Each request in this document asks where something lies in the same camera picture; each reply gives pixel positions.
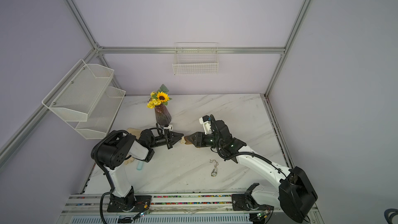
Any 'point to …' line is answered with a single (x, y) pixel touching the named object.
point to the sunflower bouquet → (161, 96)
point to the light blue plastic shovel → (140, 165)
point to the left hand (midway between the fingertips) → (183, 136)
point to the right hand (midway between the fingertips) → (191, 139)
